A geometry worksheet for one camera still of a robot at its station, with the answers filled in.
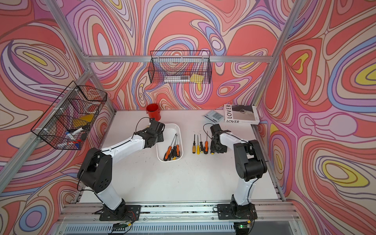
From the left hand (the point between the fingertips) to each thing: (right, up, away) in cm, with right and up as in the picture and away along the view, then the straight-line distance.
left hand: (159, 135), depth 93 cm
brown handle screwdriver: (+22, -9, +4) cm, 24 cm away
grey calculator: (+38, +14, +21) cm, 46 cm away
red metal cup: (-7, +17, +14) cm, 23 cm away
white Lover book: (+61, +15, +19) cm, 66 cm away
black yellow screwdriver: (+27, -8, +3) cm, 29 cm away
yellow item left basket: (-33, +9, -23) cm, 41 cm away
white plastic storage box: (+6, +1, +3) cm, 6 cm away
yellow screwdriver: (+25, -8, +4) cm, 27 cm away
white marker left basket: (-32, +5, -24) cm, 40 cm away
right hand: (+39, -12, +3) cm, 41 cm away
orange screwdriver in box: (+5, -13, -3) cm, 14 cm away
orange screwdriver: (+11, -8, 0) cm, 14 cm away
